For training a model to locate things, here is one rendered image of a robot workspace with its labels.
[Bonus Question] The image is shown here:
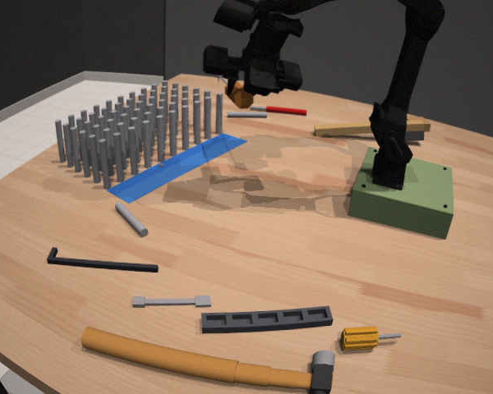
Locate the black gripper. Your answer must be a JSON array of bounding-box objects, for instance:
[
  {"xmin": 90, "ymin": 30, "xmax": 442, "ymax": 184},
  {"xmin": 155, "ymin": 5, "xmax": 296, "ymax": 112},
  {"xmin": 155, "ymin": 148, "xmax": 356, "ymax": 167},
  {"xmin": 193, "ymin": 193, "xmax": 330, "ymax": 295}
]
[{"xmin": 203, "ymin": 33, "xmax": 302, "ymax": 95}]

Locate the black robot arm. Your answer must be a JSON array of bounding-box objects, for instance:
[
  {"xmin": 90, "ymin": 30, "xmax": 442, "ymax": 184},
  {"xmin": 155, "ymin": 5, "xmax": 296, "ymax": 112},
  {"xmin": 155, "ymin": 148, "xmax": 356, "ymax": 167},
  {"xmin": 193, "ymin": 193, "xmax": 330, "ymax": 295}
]
[{"xmin": 213, "ymin": 0, "xmax": 445, "ymax": 190}]

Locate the black l-shaped rod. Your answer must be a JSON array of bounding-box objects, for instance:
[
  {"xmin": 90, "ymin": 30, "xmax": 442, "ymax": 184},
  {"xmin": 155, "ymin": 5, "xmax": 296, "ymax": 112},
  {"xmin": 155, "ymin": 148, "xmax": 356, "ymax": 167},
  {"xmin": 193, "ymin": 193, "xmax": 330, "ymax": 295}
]
[{"xmin": 47, "ymin": 247, "xmax": 159, "ymax": 273}]

